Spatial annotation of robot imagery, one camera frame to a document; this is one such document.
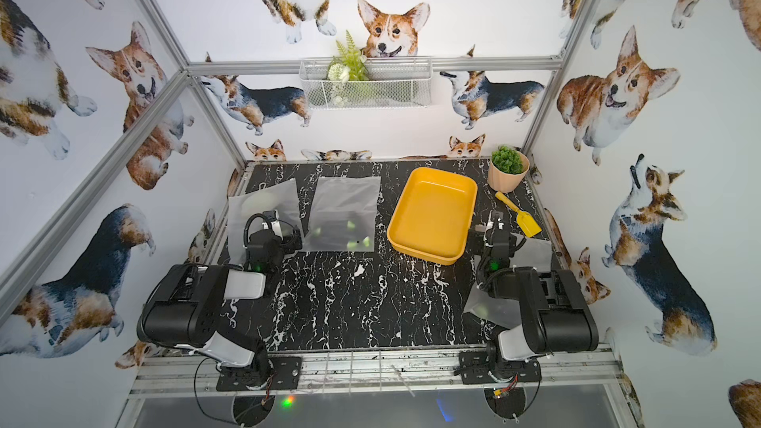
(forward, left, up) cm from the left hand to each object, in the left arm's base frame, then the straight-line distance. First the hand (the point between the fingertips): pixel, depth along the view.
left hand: (284, 221), depth 94 cm
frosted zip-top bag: (+15, +6, -7) cm, 18 cm away
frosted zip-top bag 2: (+6, -17, -6) cm, 19 cm away
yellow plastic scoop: (+2, -79, -5) cm, 79 cm away
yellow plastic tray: (+6, -49, -7) cm, 50 cm away
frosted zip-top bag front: (-17, -69, +10) cm, 72 cm away
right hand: (-3, -65, 0) cm, 65 cm away
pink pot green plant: (+18, -75, +4) cm, 77 cm away
